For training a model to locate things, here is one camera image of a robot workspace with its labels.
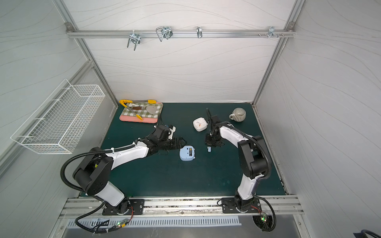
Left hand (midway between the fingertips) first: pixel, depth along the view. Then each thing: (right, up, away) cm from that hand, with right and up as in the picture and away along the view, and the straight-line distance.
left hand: (183, 144), depth 87 cm
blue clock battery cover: (+16, -4, +4) cm, 17 cm away
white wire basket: (-57, +13, -19) cm, 62 cm away
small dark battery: (+4, -5, +3) cm, 8 cm away
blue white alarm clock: (+2, -6, +3) cm, 7 cm away
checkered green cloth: (-33, +23, +28) cm, 49 cm away
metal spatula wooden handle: (-28, +23, +29) cm, 46 cm away
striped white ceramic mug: (+39, +18, +18) cm, 46 cm away
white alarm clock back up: (+11, +11, +17) cm, 23 cm away
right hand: (+16, -1, +6) cm, 17 cm away
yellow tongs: (-51, +29, +31) cm, 67 cm away
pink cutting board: (-39, +15, +24) cm, 48 cm away
